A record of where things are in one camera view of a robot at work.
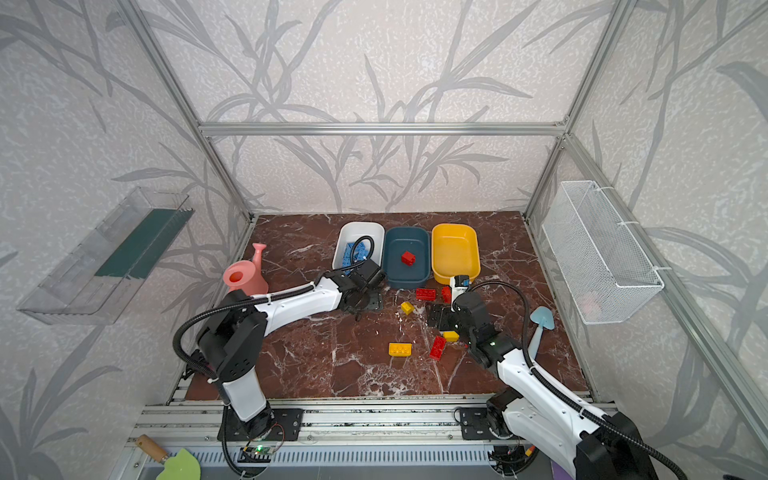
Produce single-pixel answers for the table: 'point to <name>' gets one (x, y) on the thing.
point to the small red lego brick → (408, 258)
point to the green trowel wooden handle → (144, 442)
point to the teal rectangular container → (416, 240)
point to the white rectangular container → (350, 232)
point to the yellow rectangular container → (455, 251)
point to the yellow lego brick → (400, 349)
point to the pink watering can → (247, 276)
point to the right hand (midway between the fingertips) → (437, 302)
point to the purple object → (559, 473)
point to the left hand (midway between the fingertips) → (371, 302)
